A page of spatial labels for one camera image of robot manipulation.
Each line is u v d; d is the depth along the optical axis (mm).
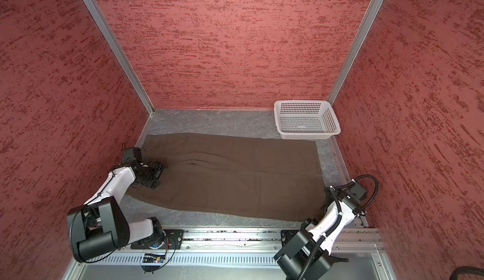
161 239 710
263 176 920
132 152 696
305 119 1175
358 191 615
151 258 726
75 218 395
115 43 878
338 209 509
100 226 414
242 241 756
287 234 744
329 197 726
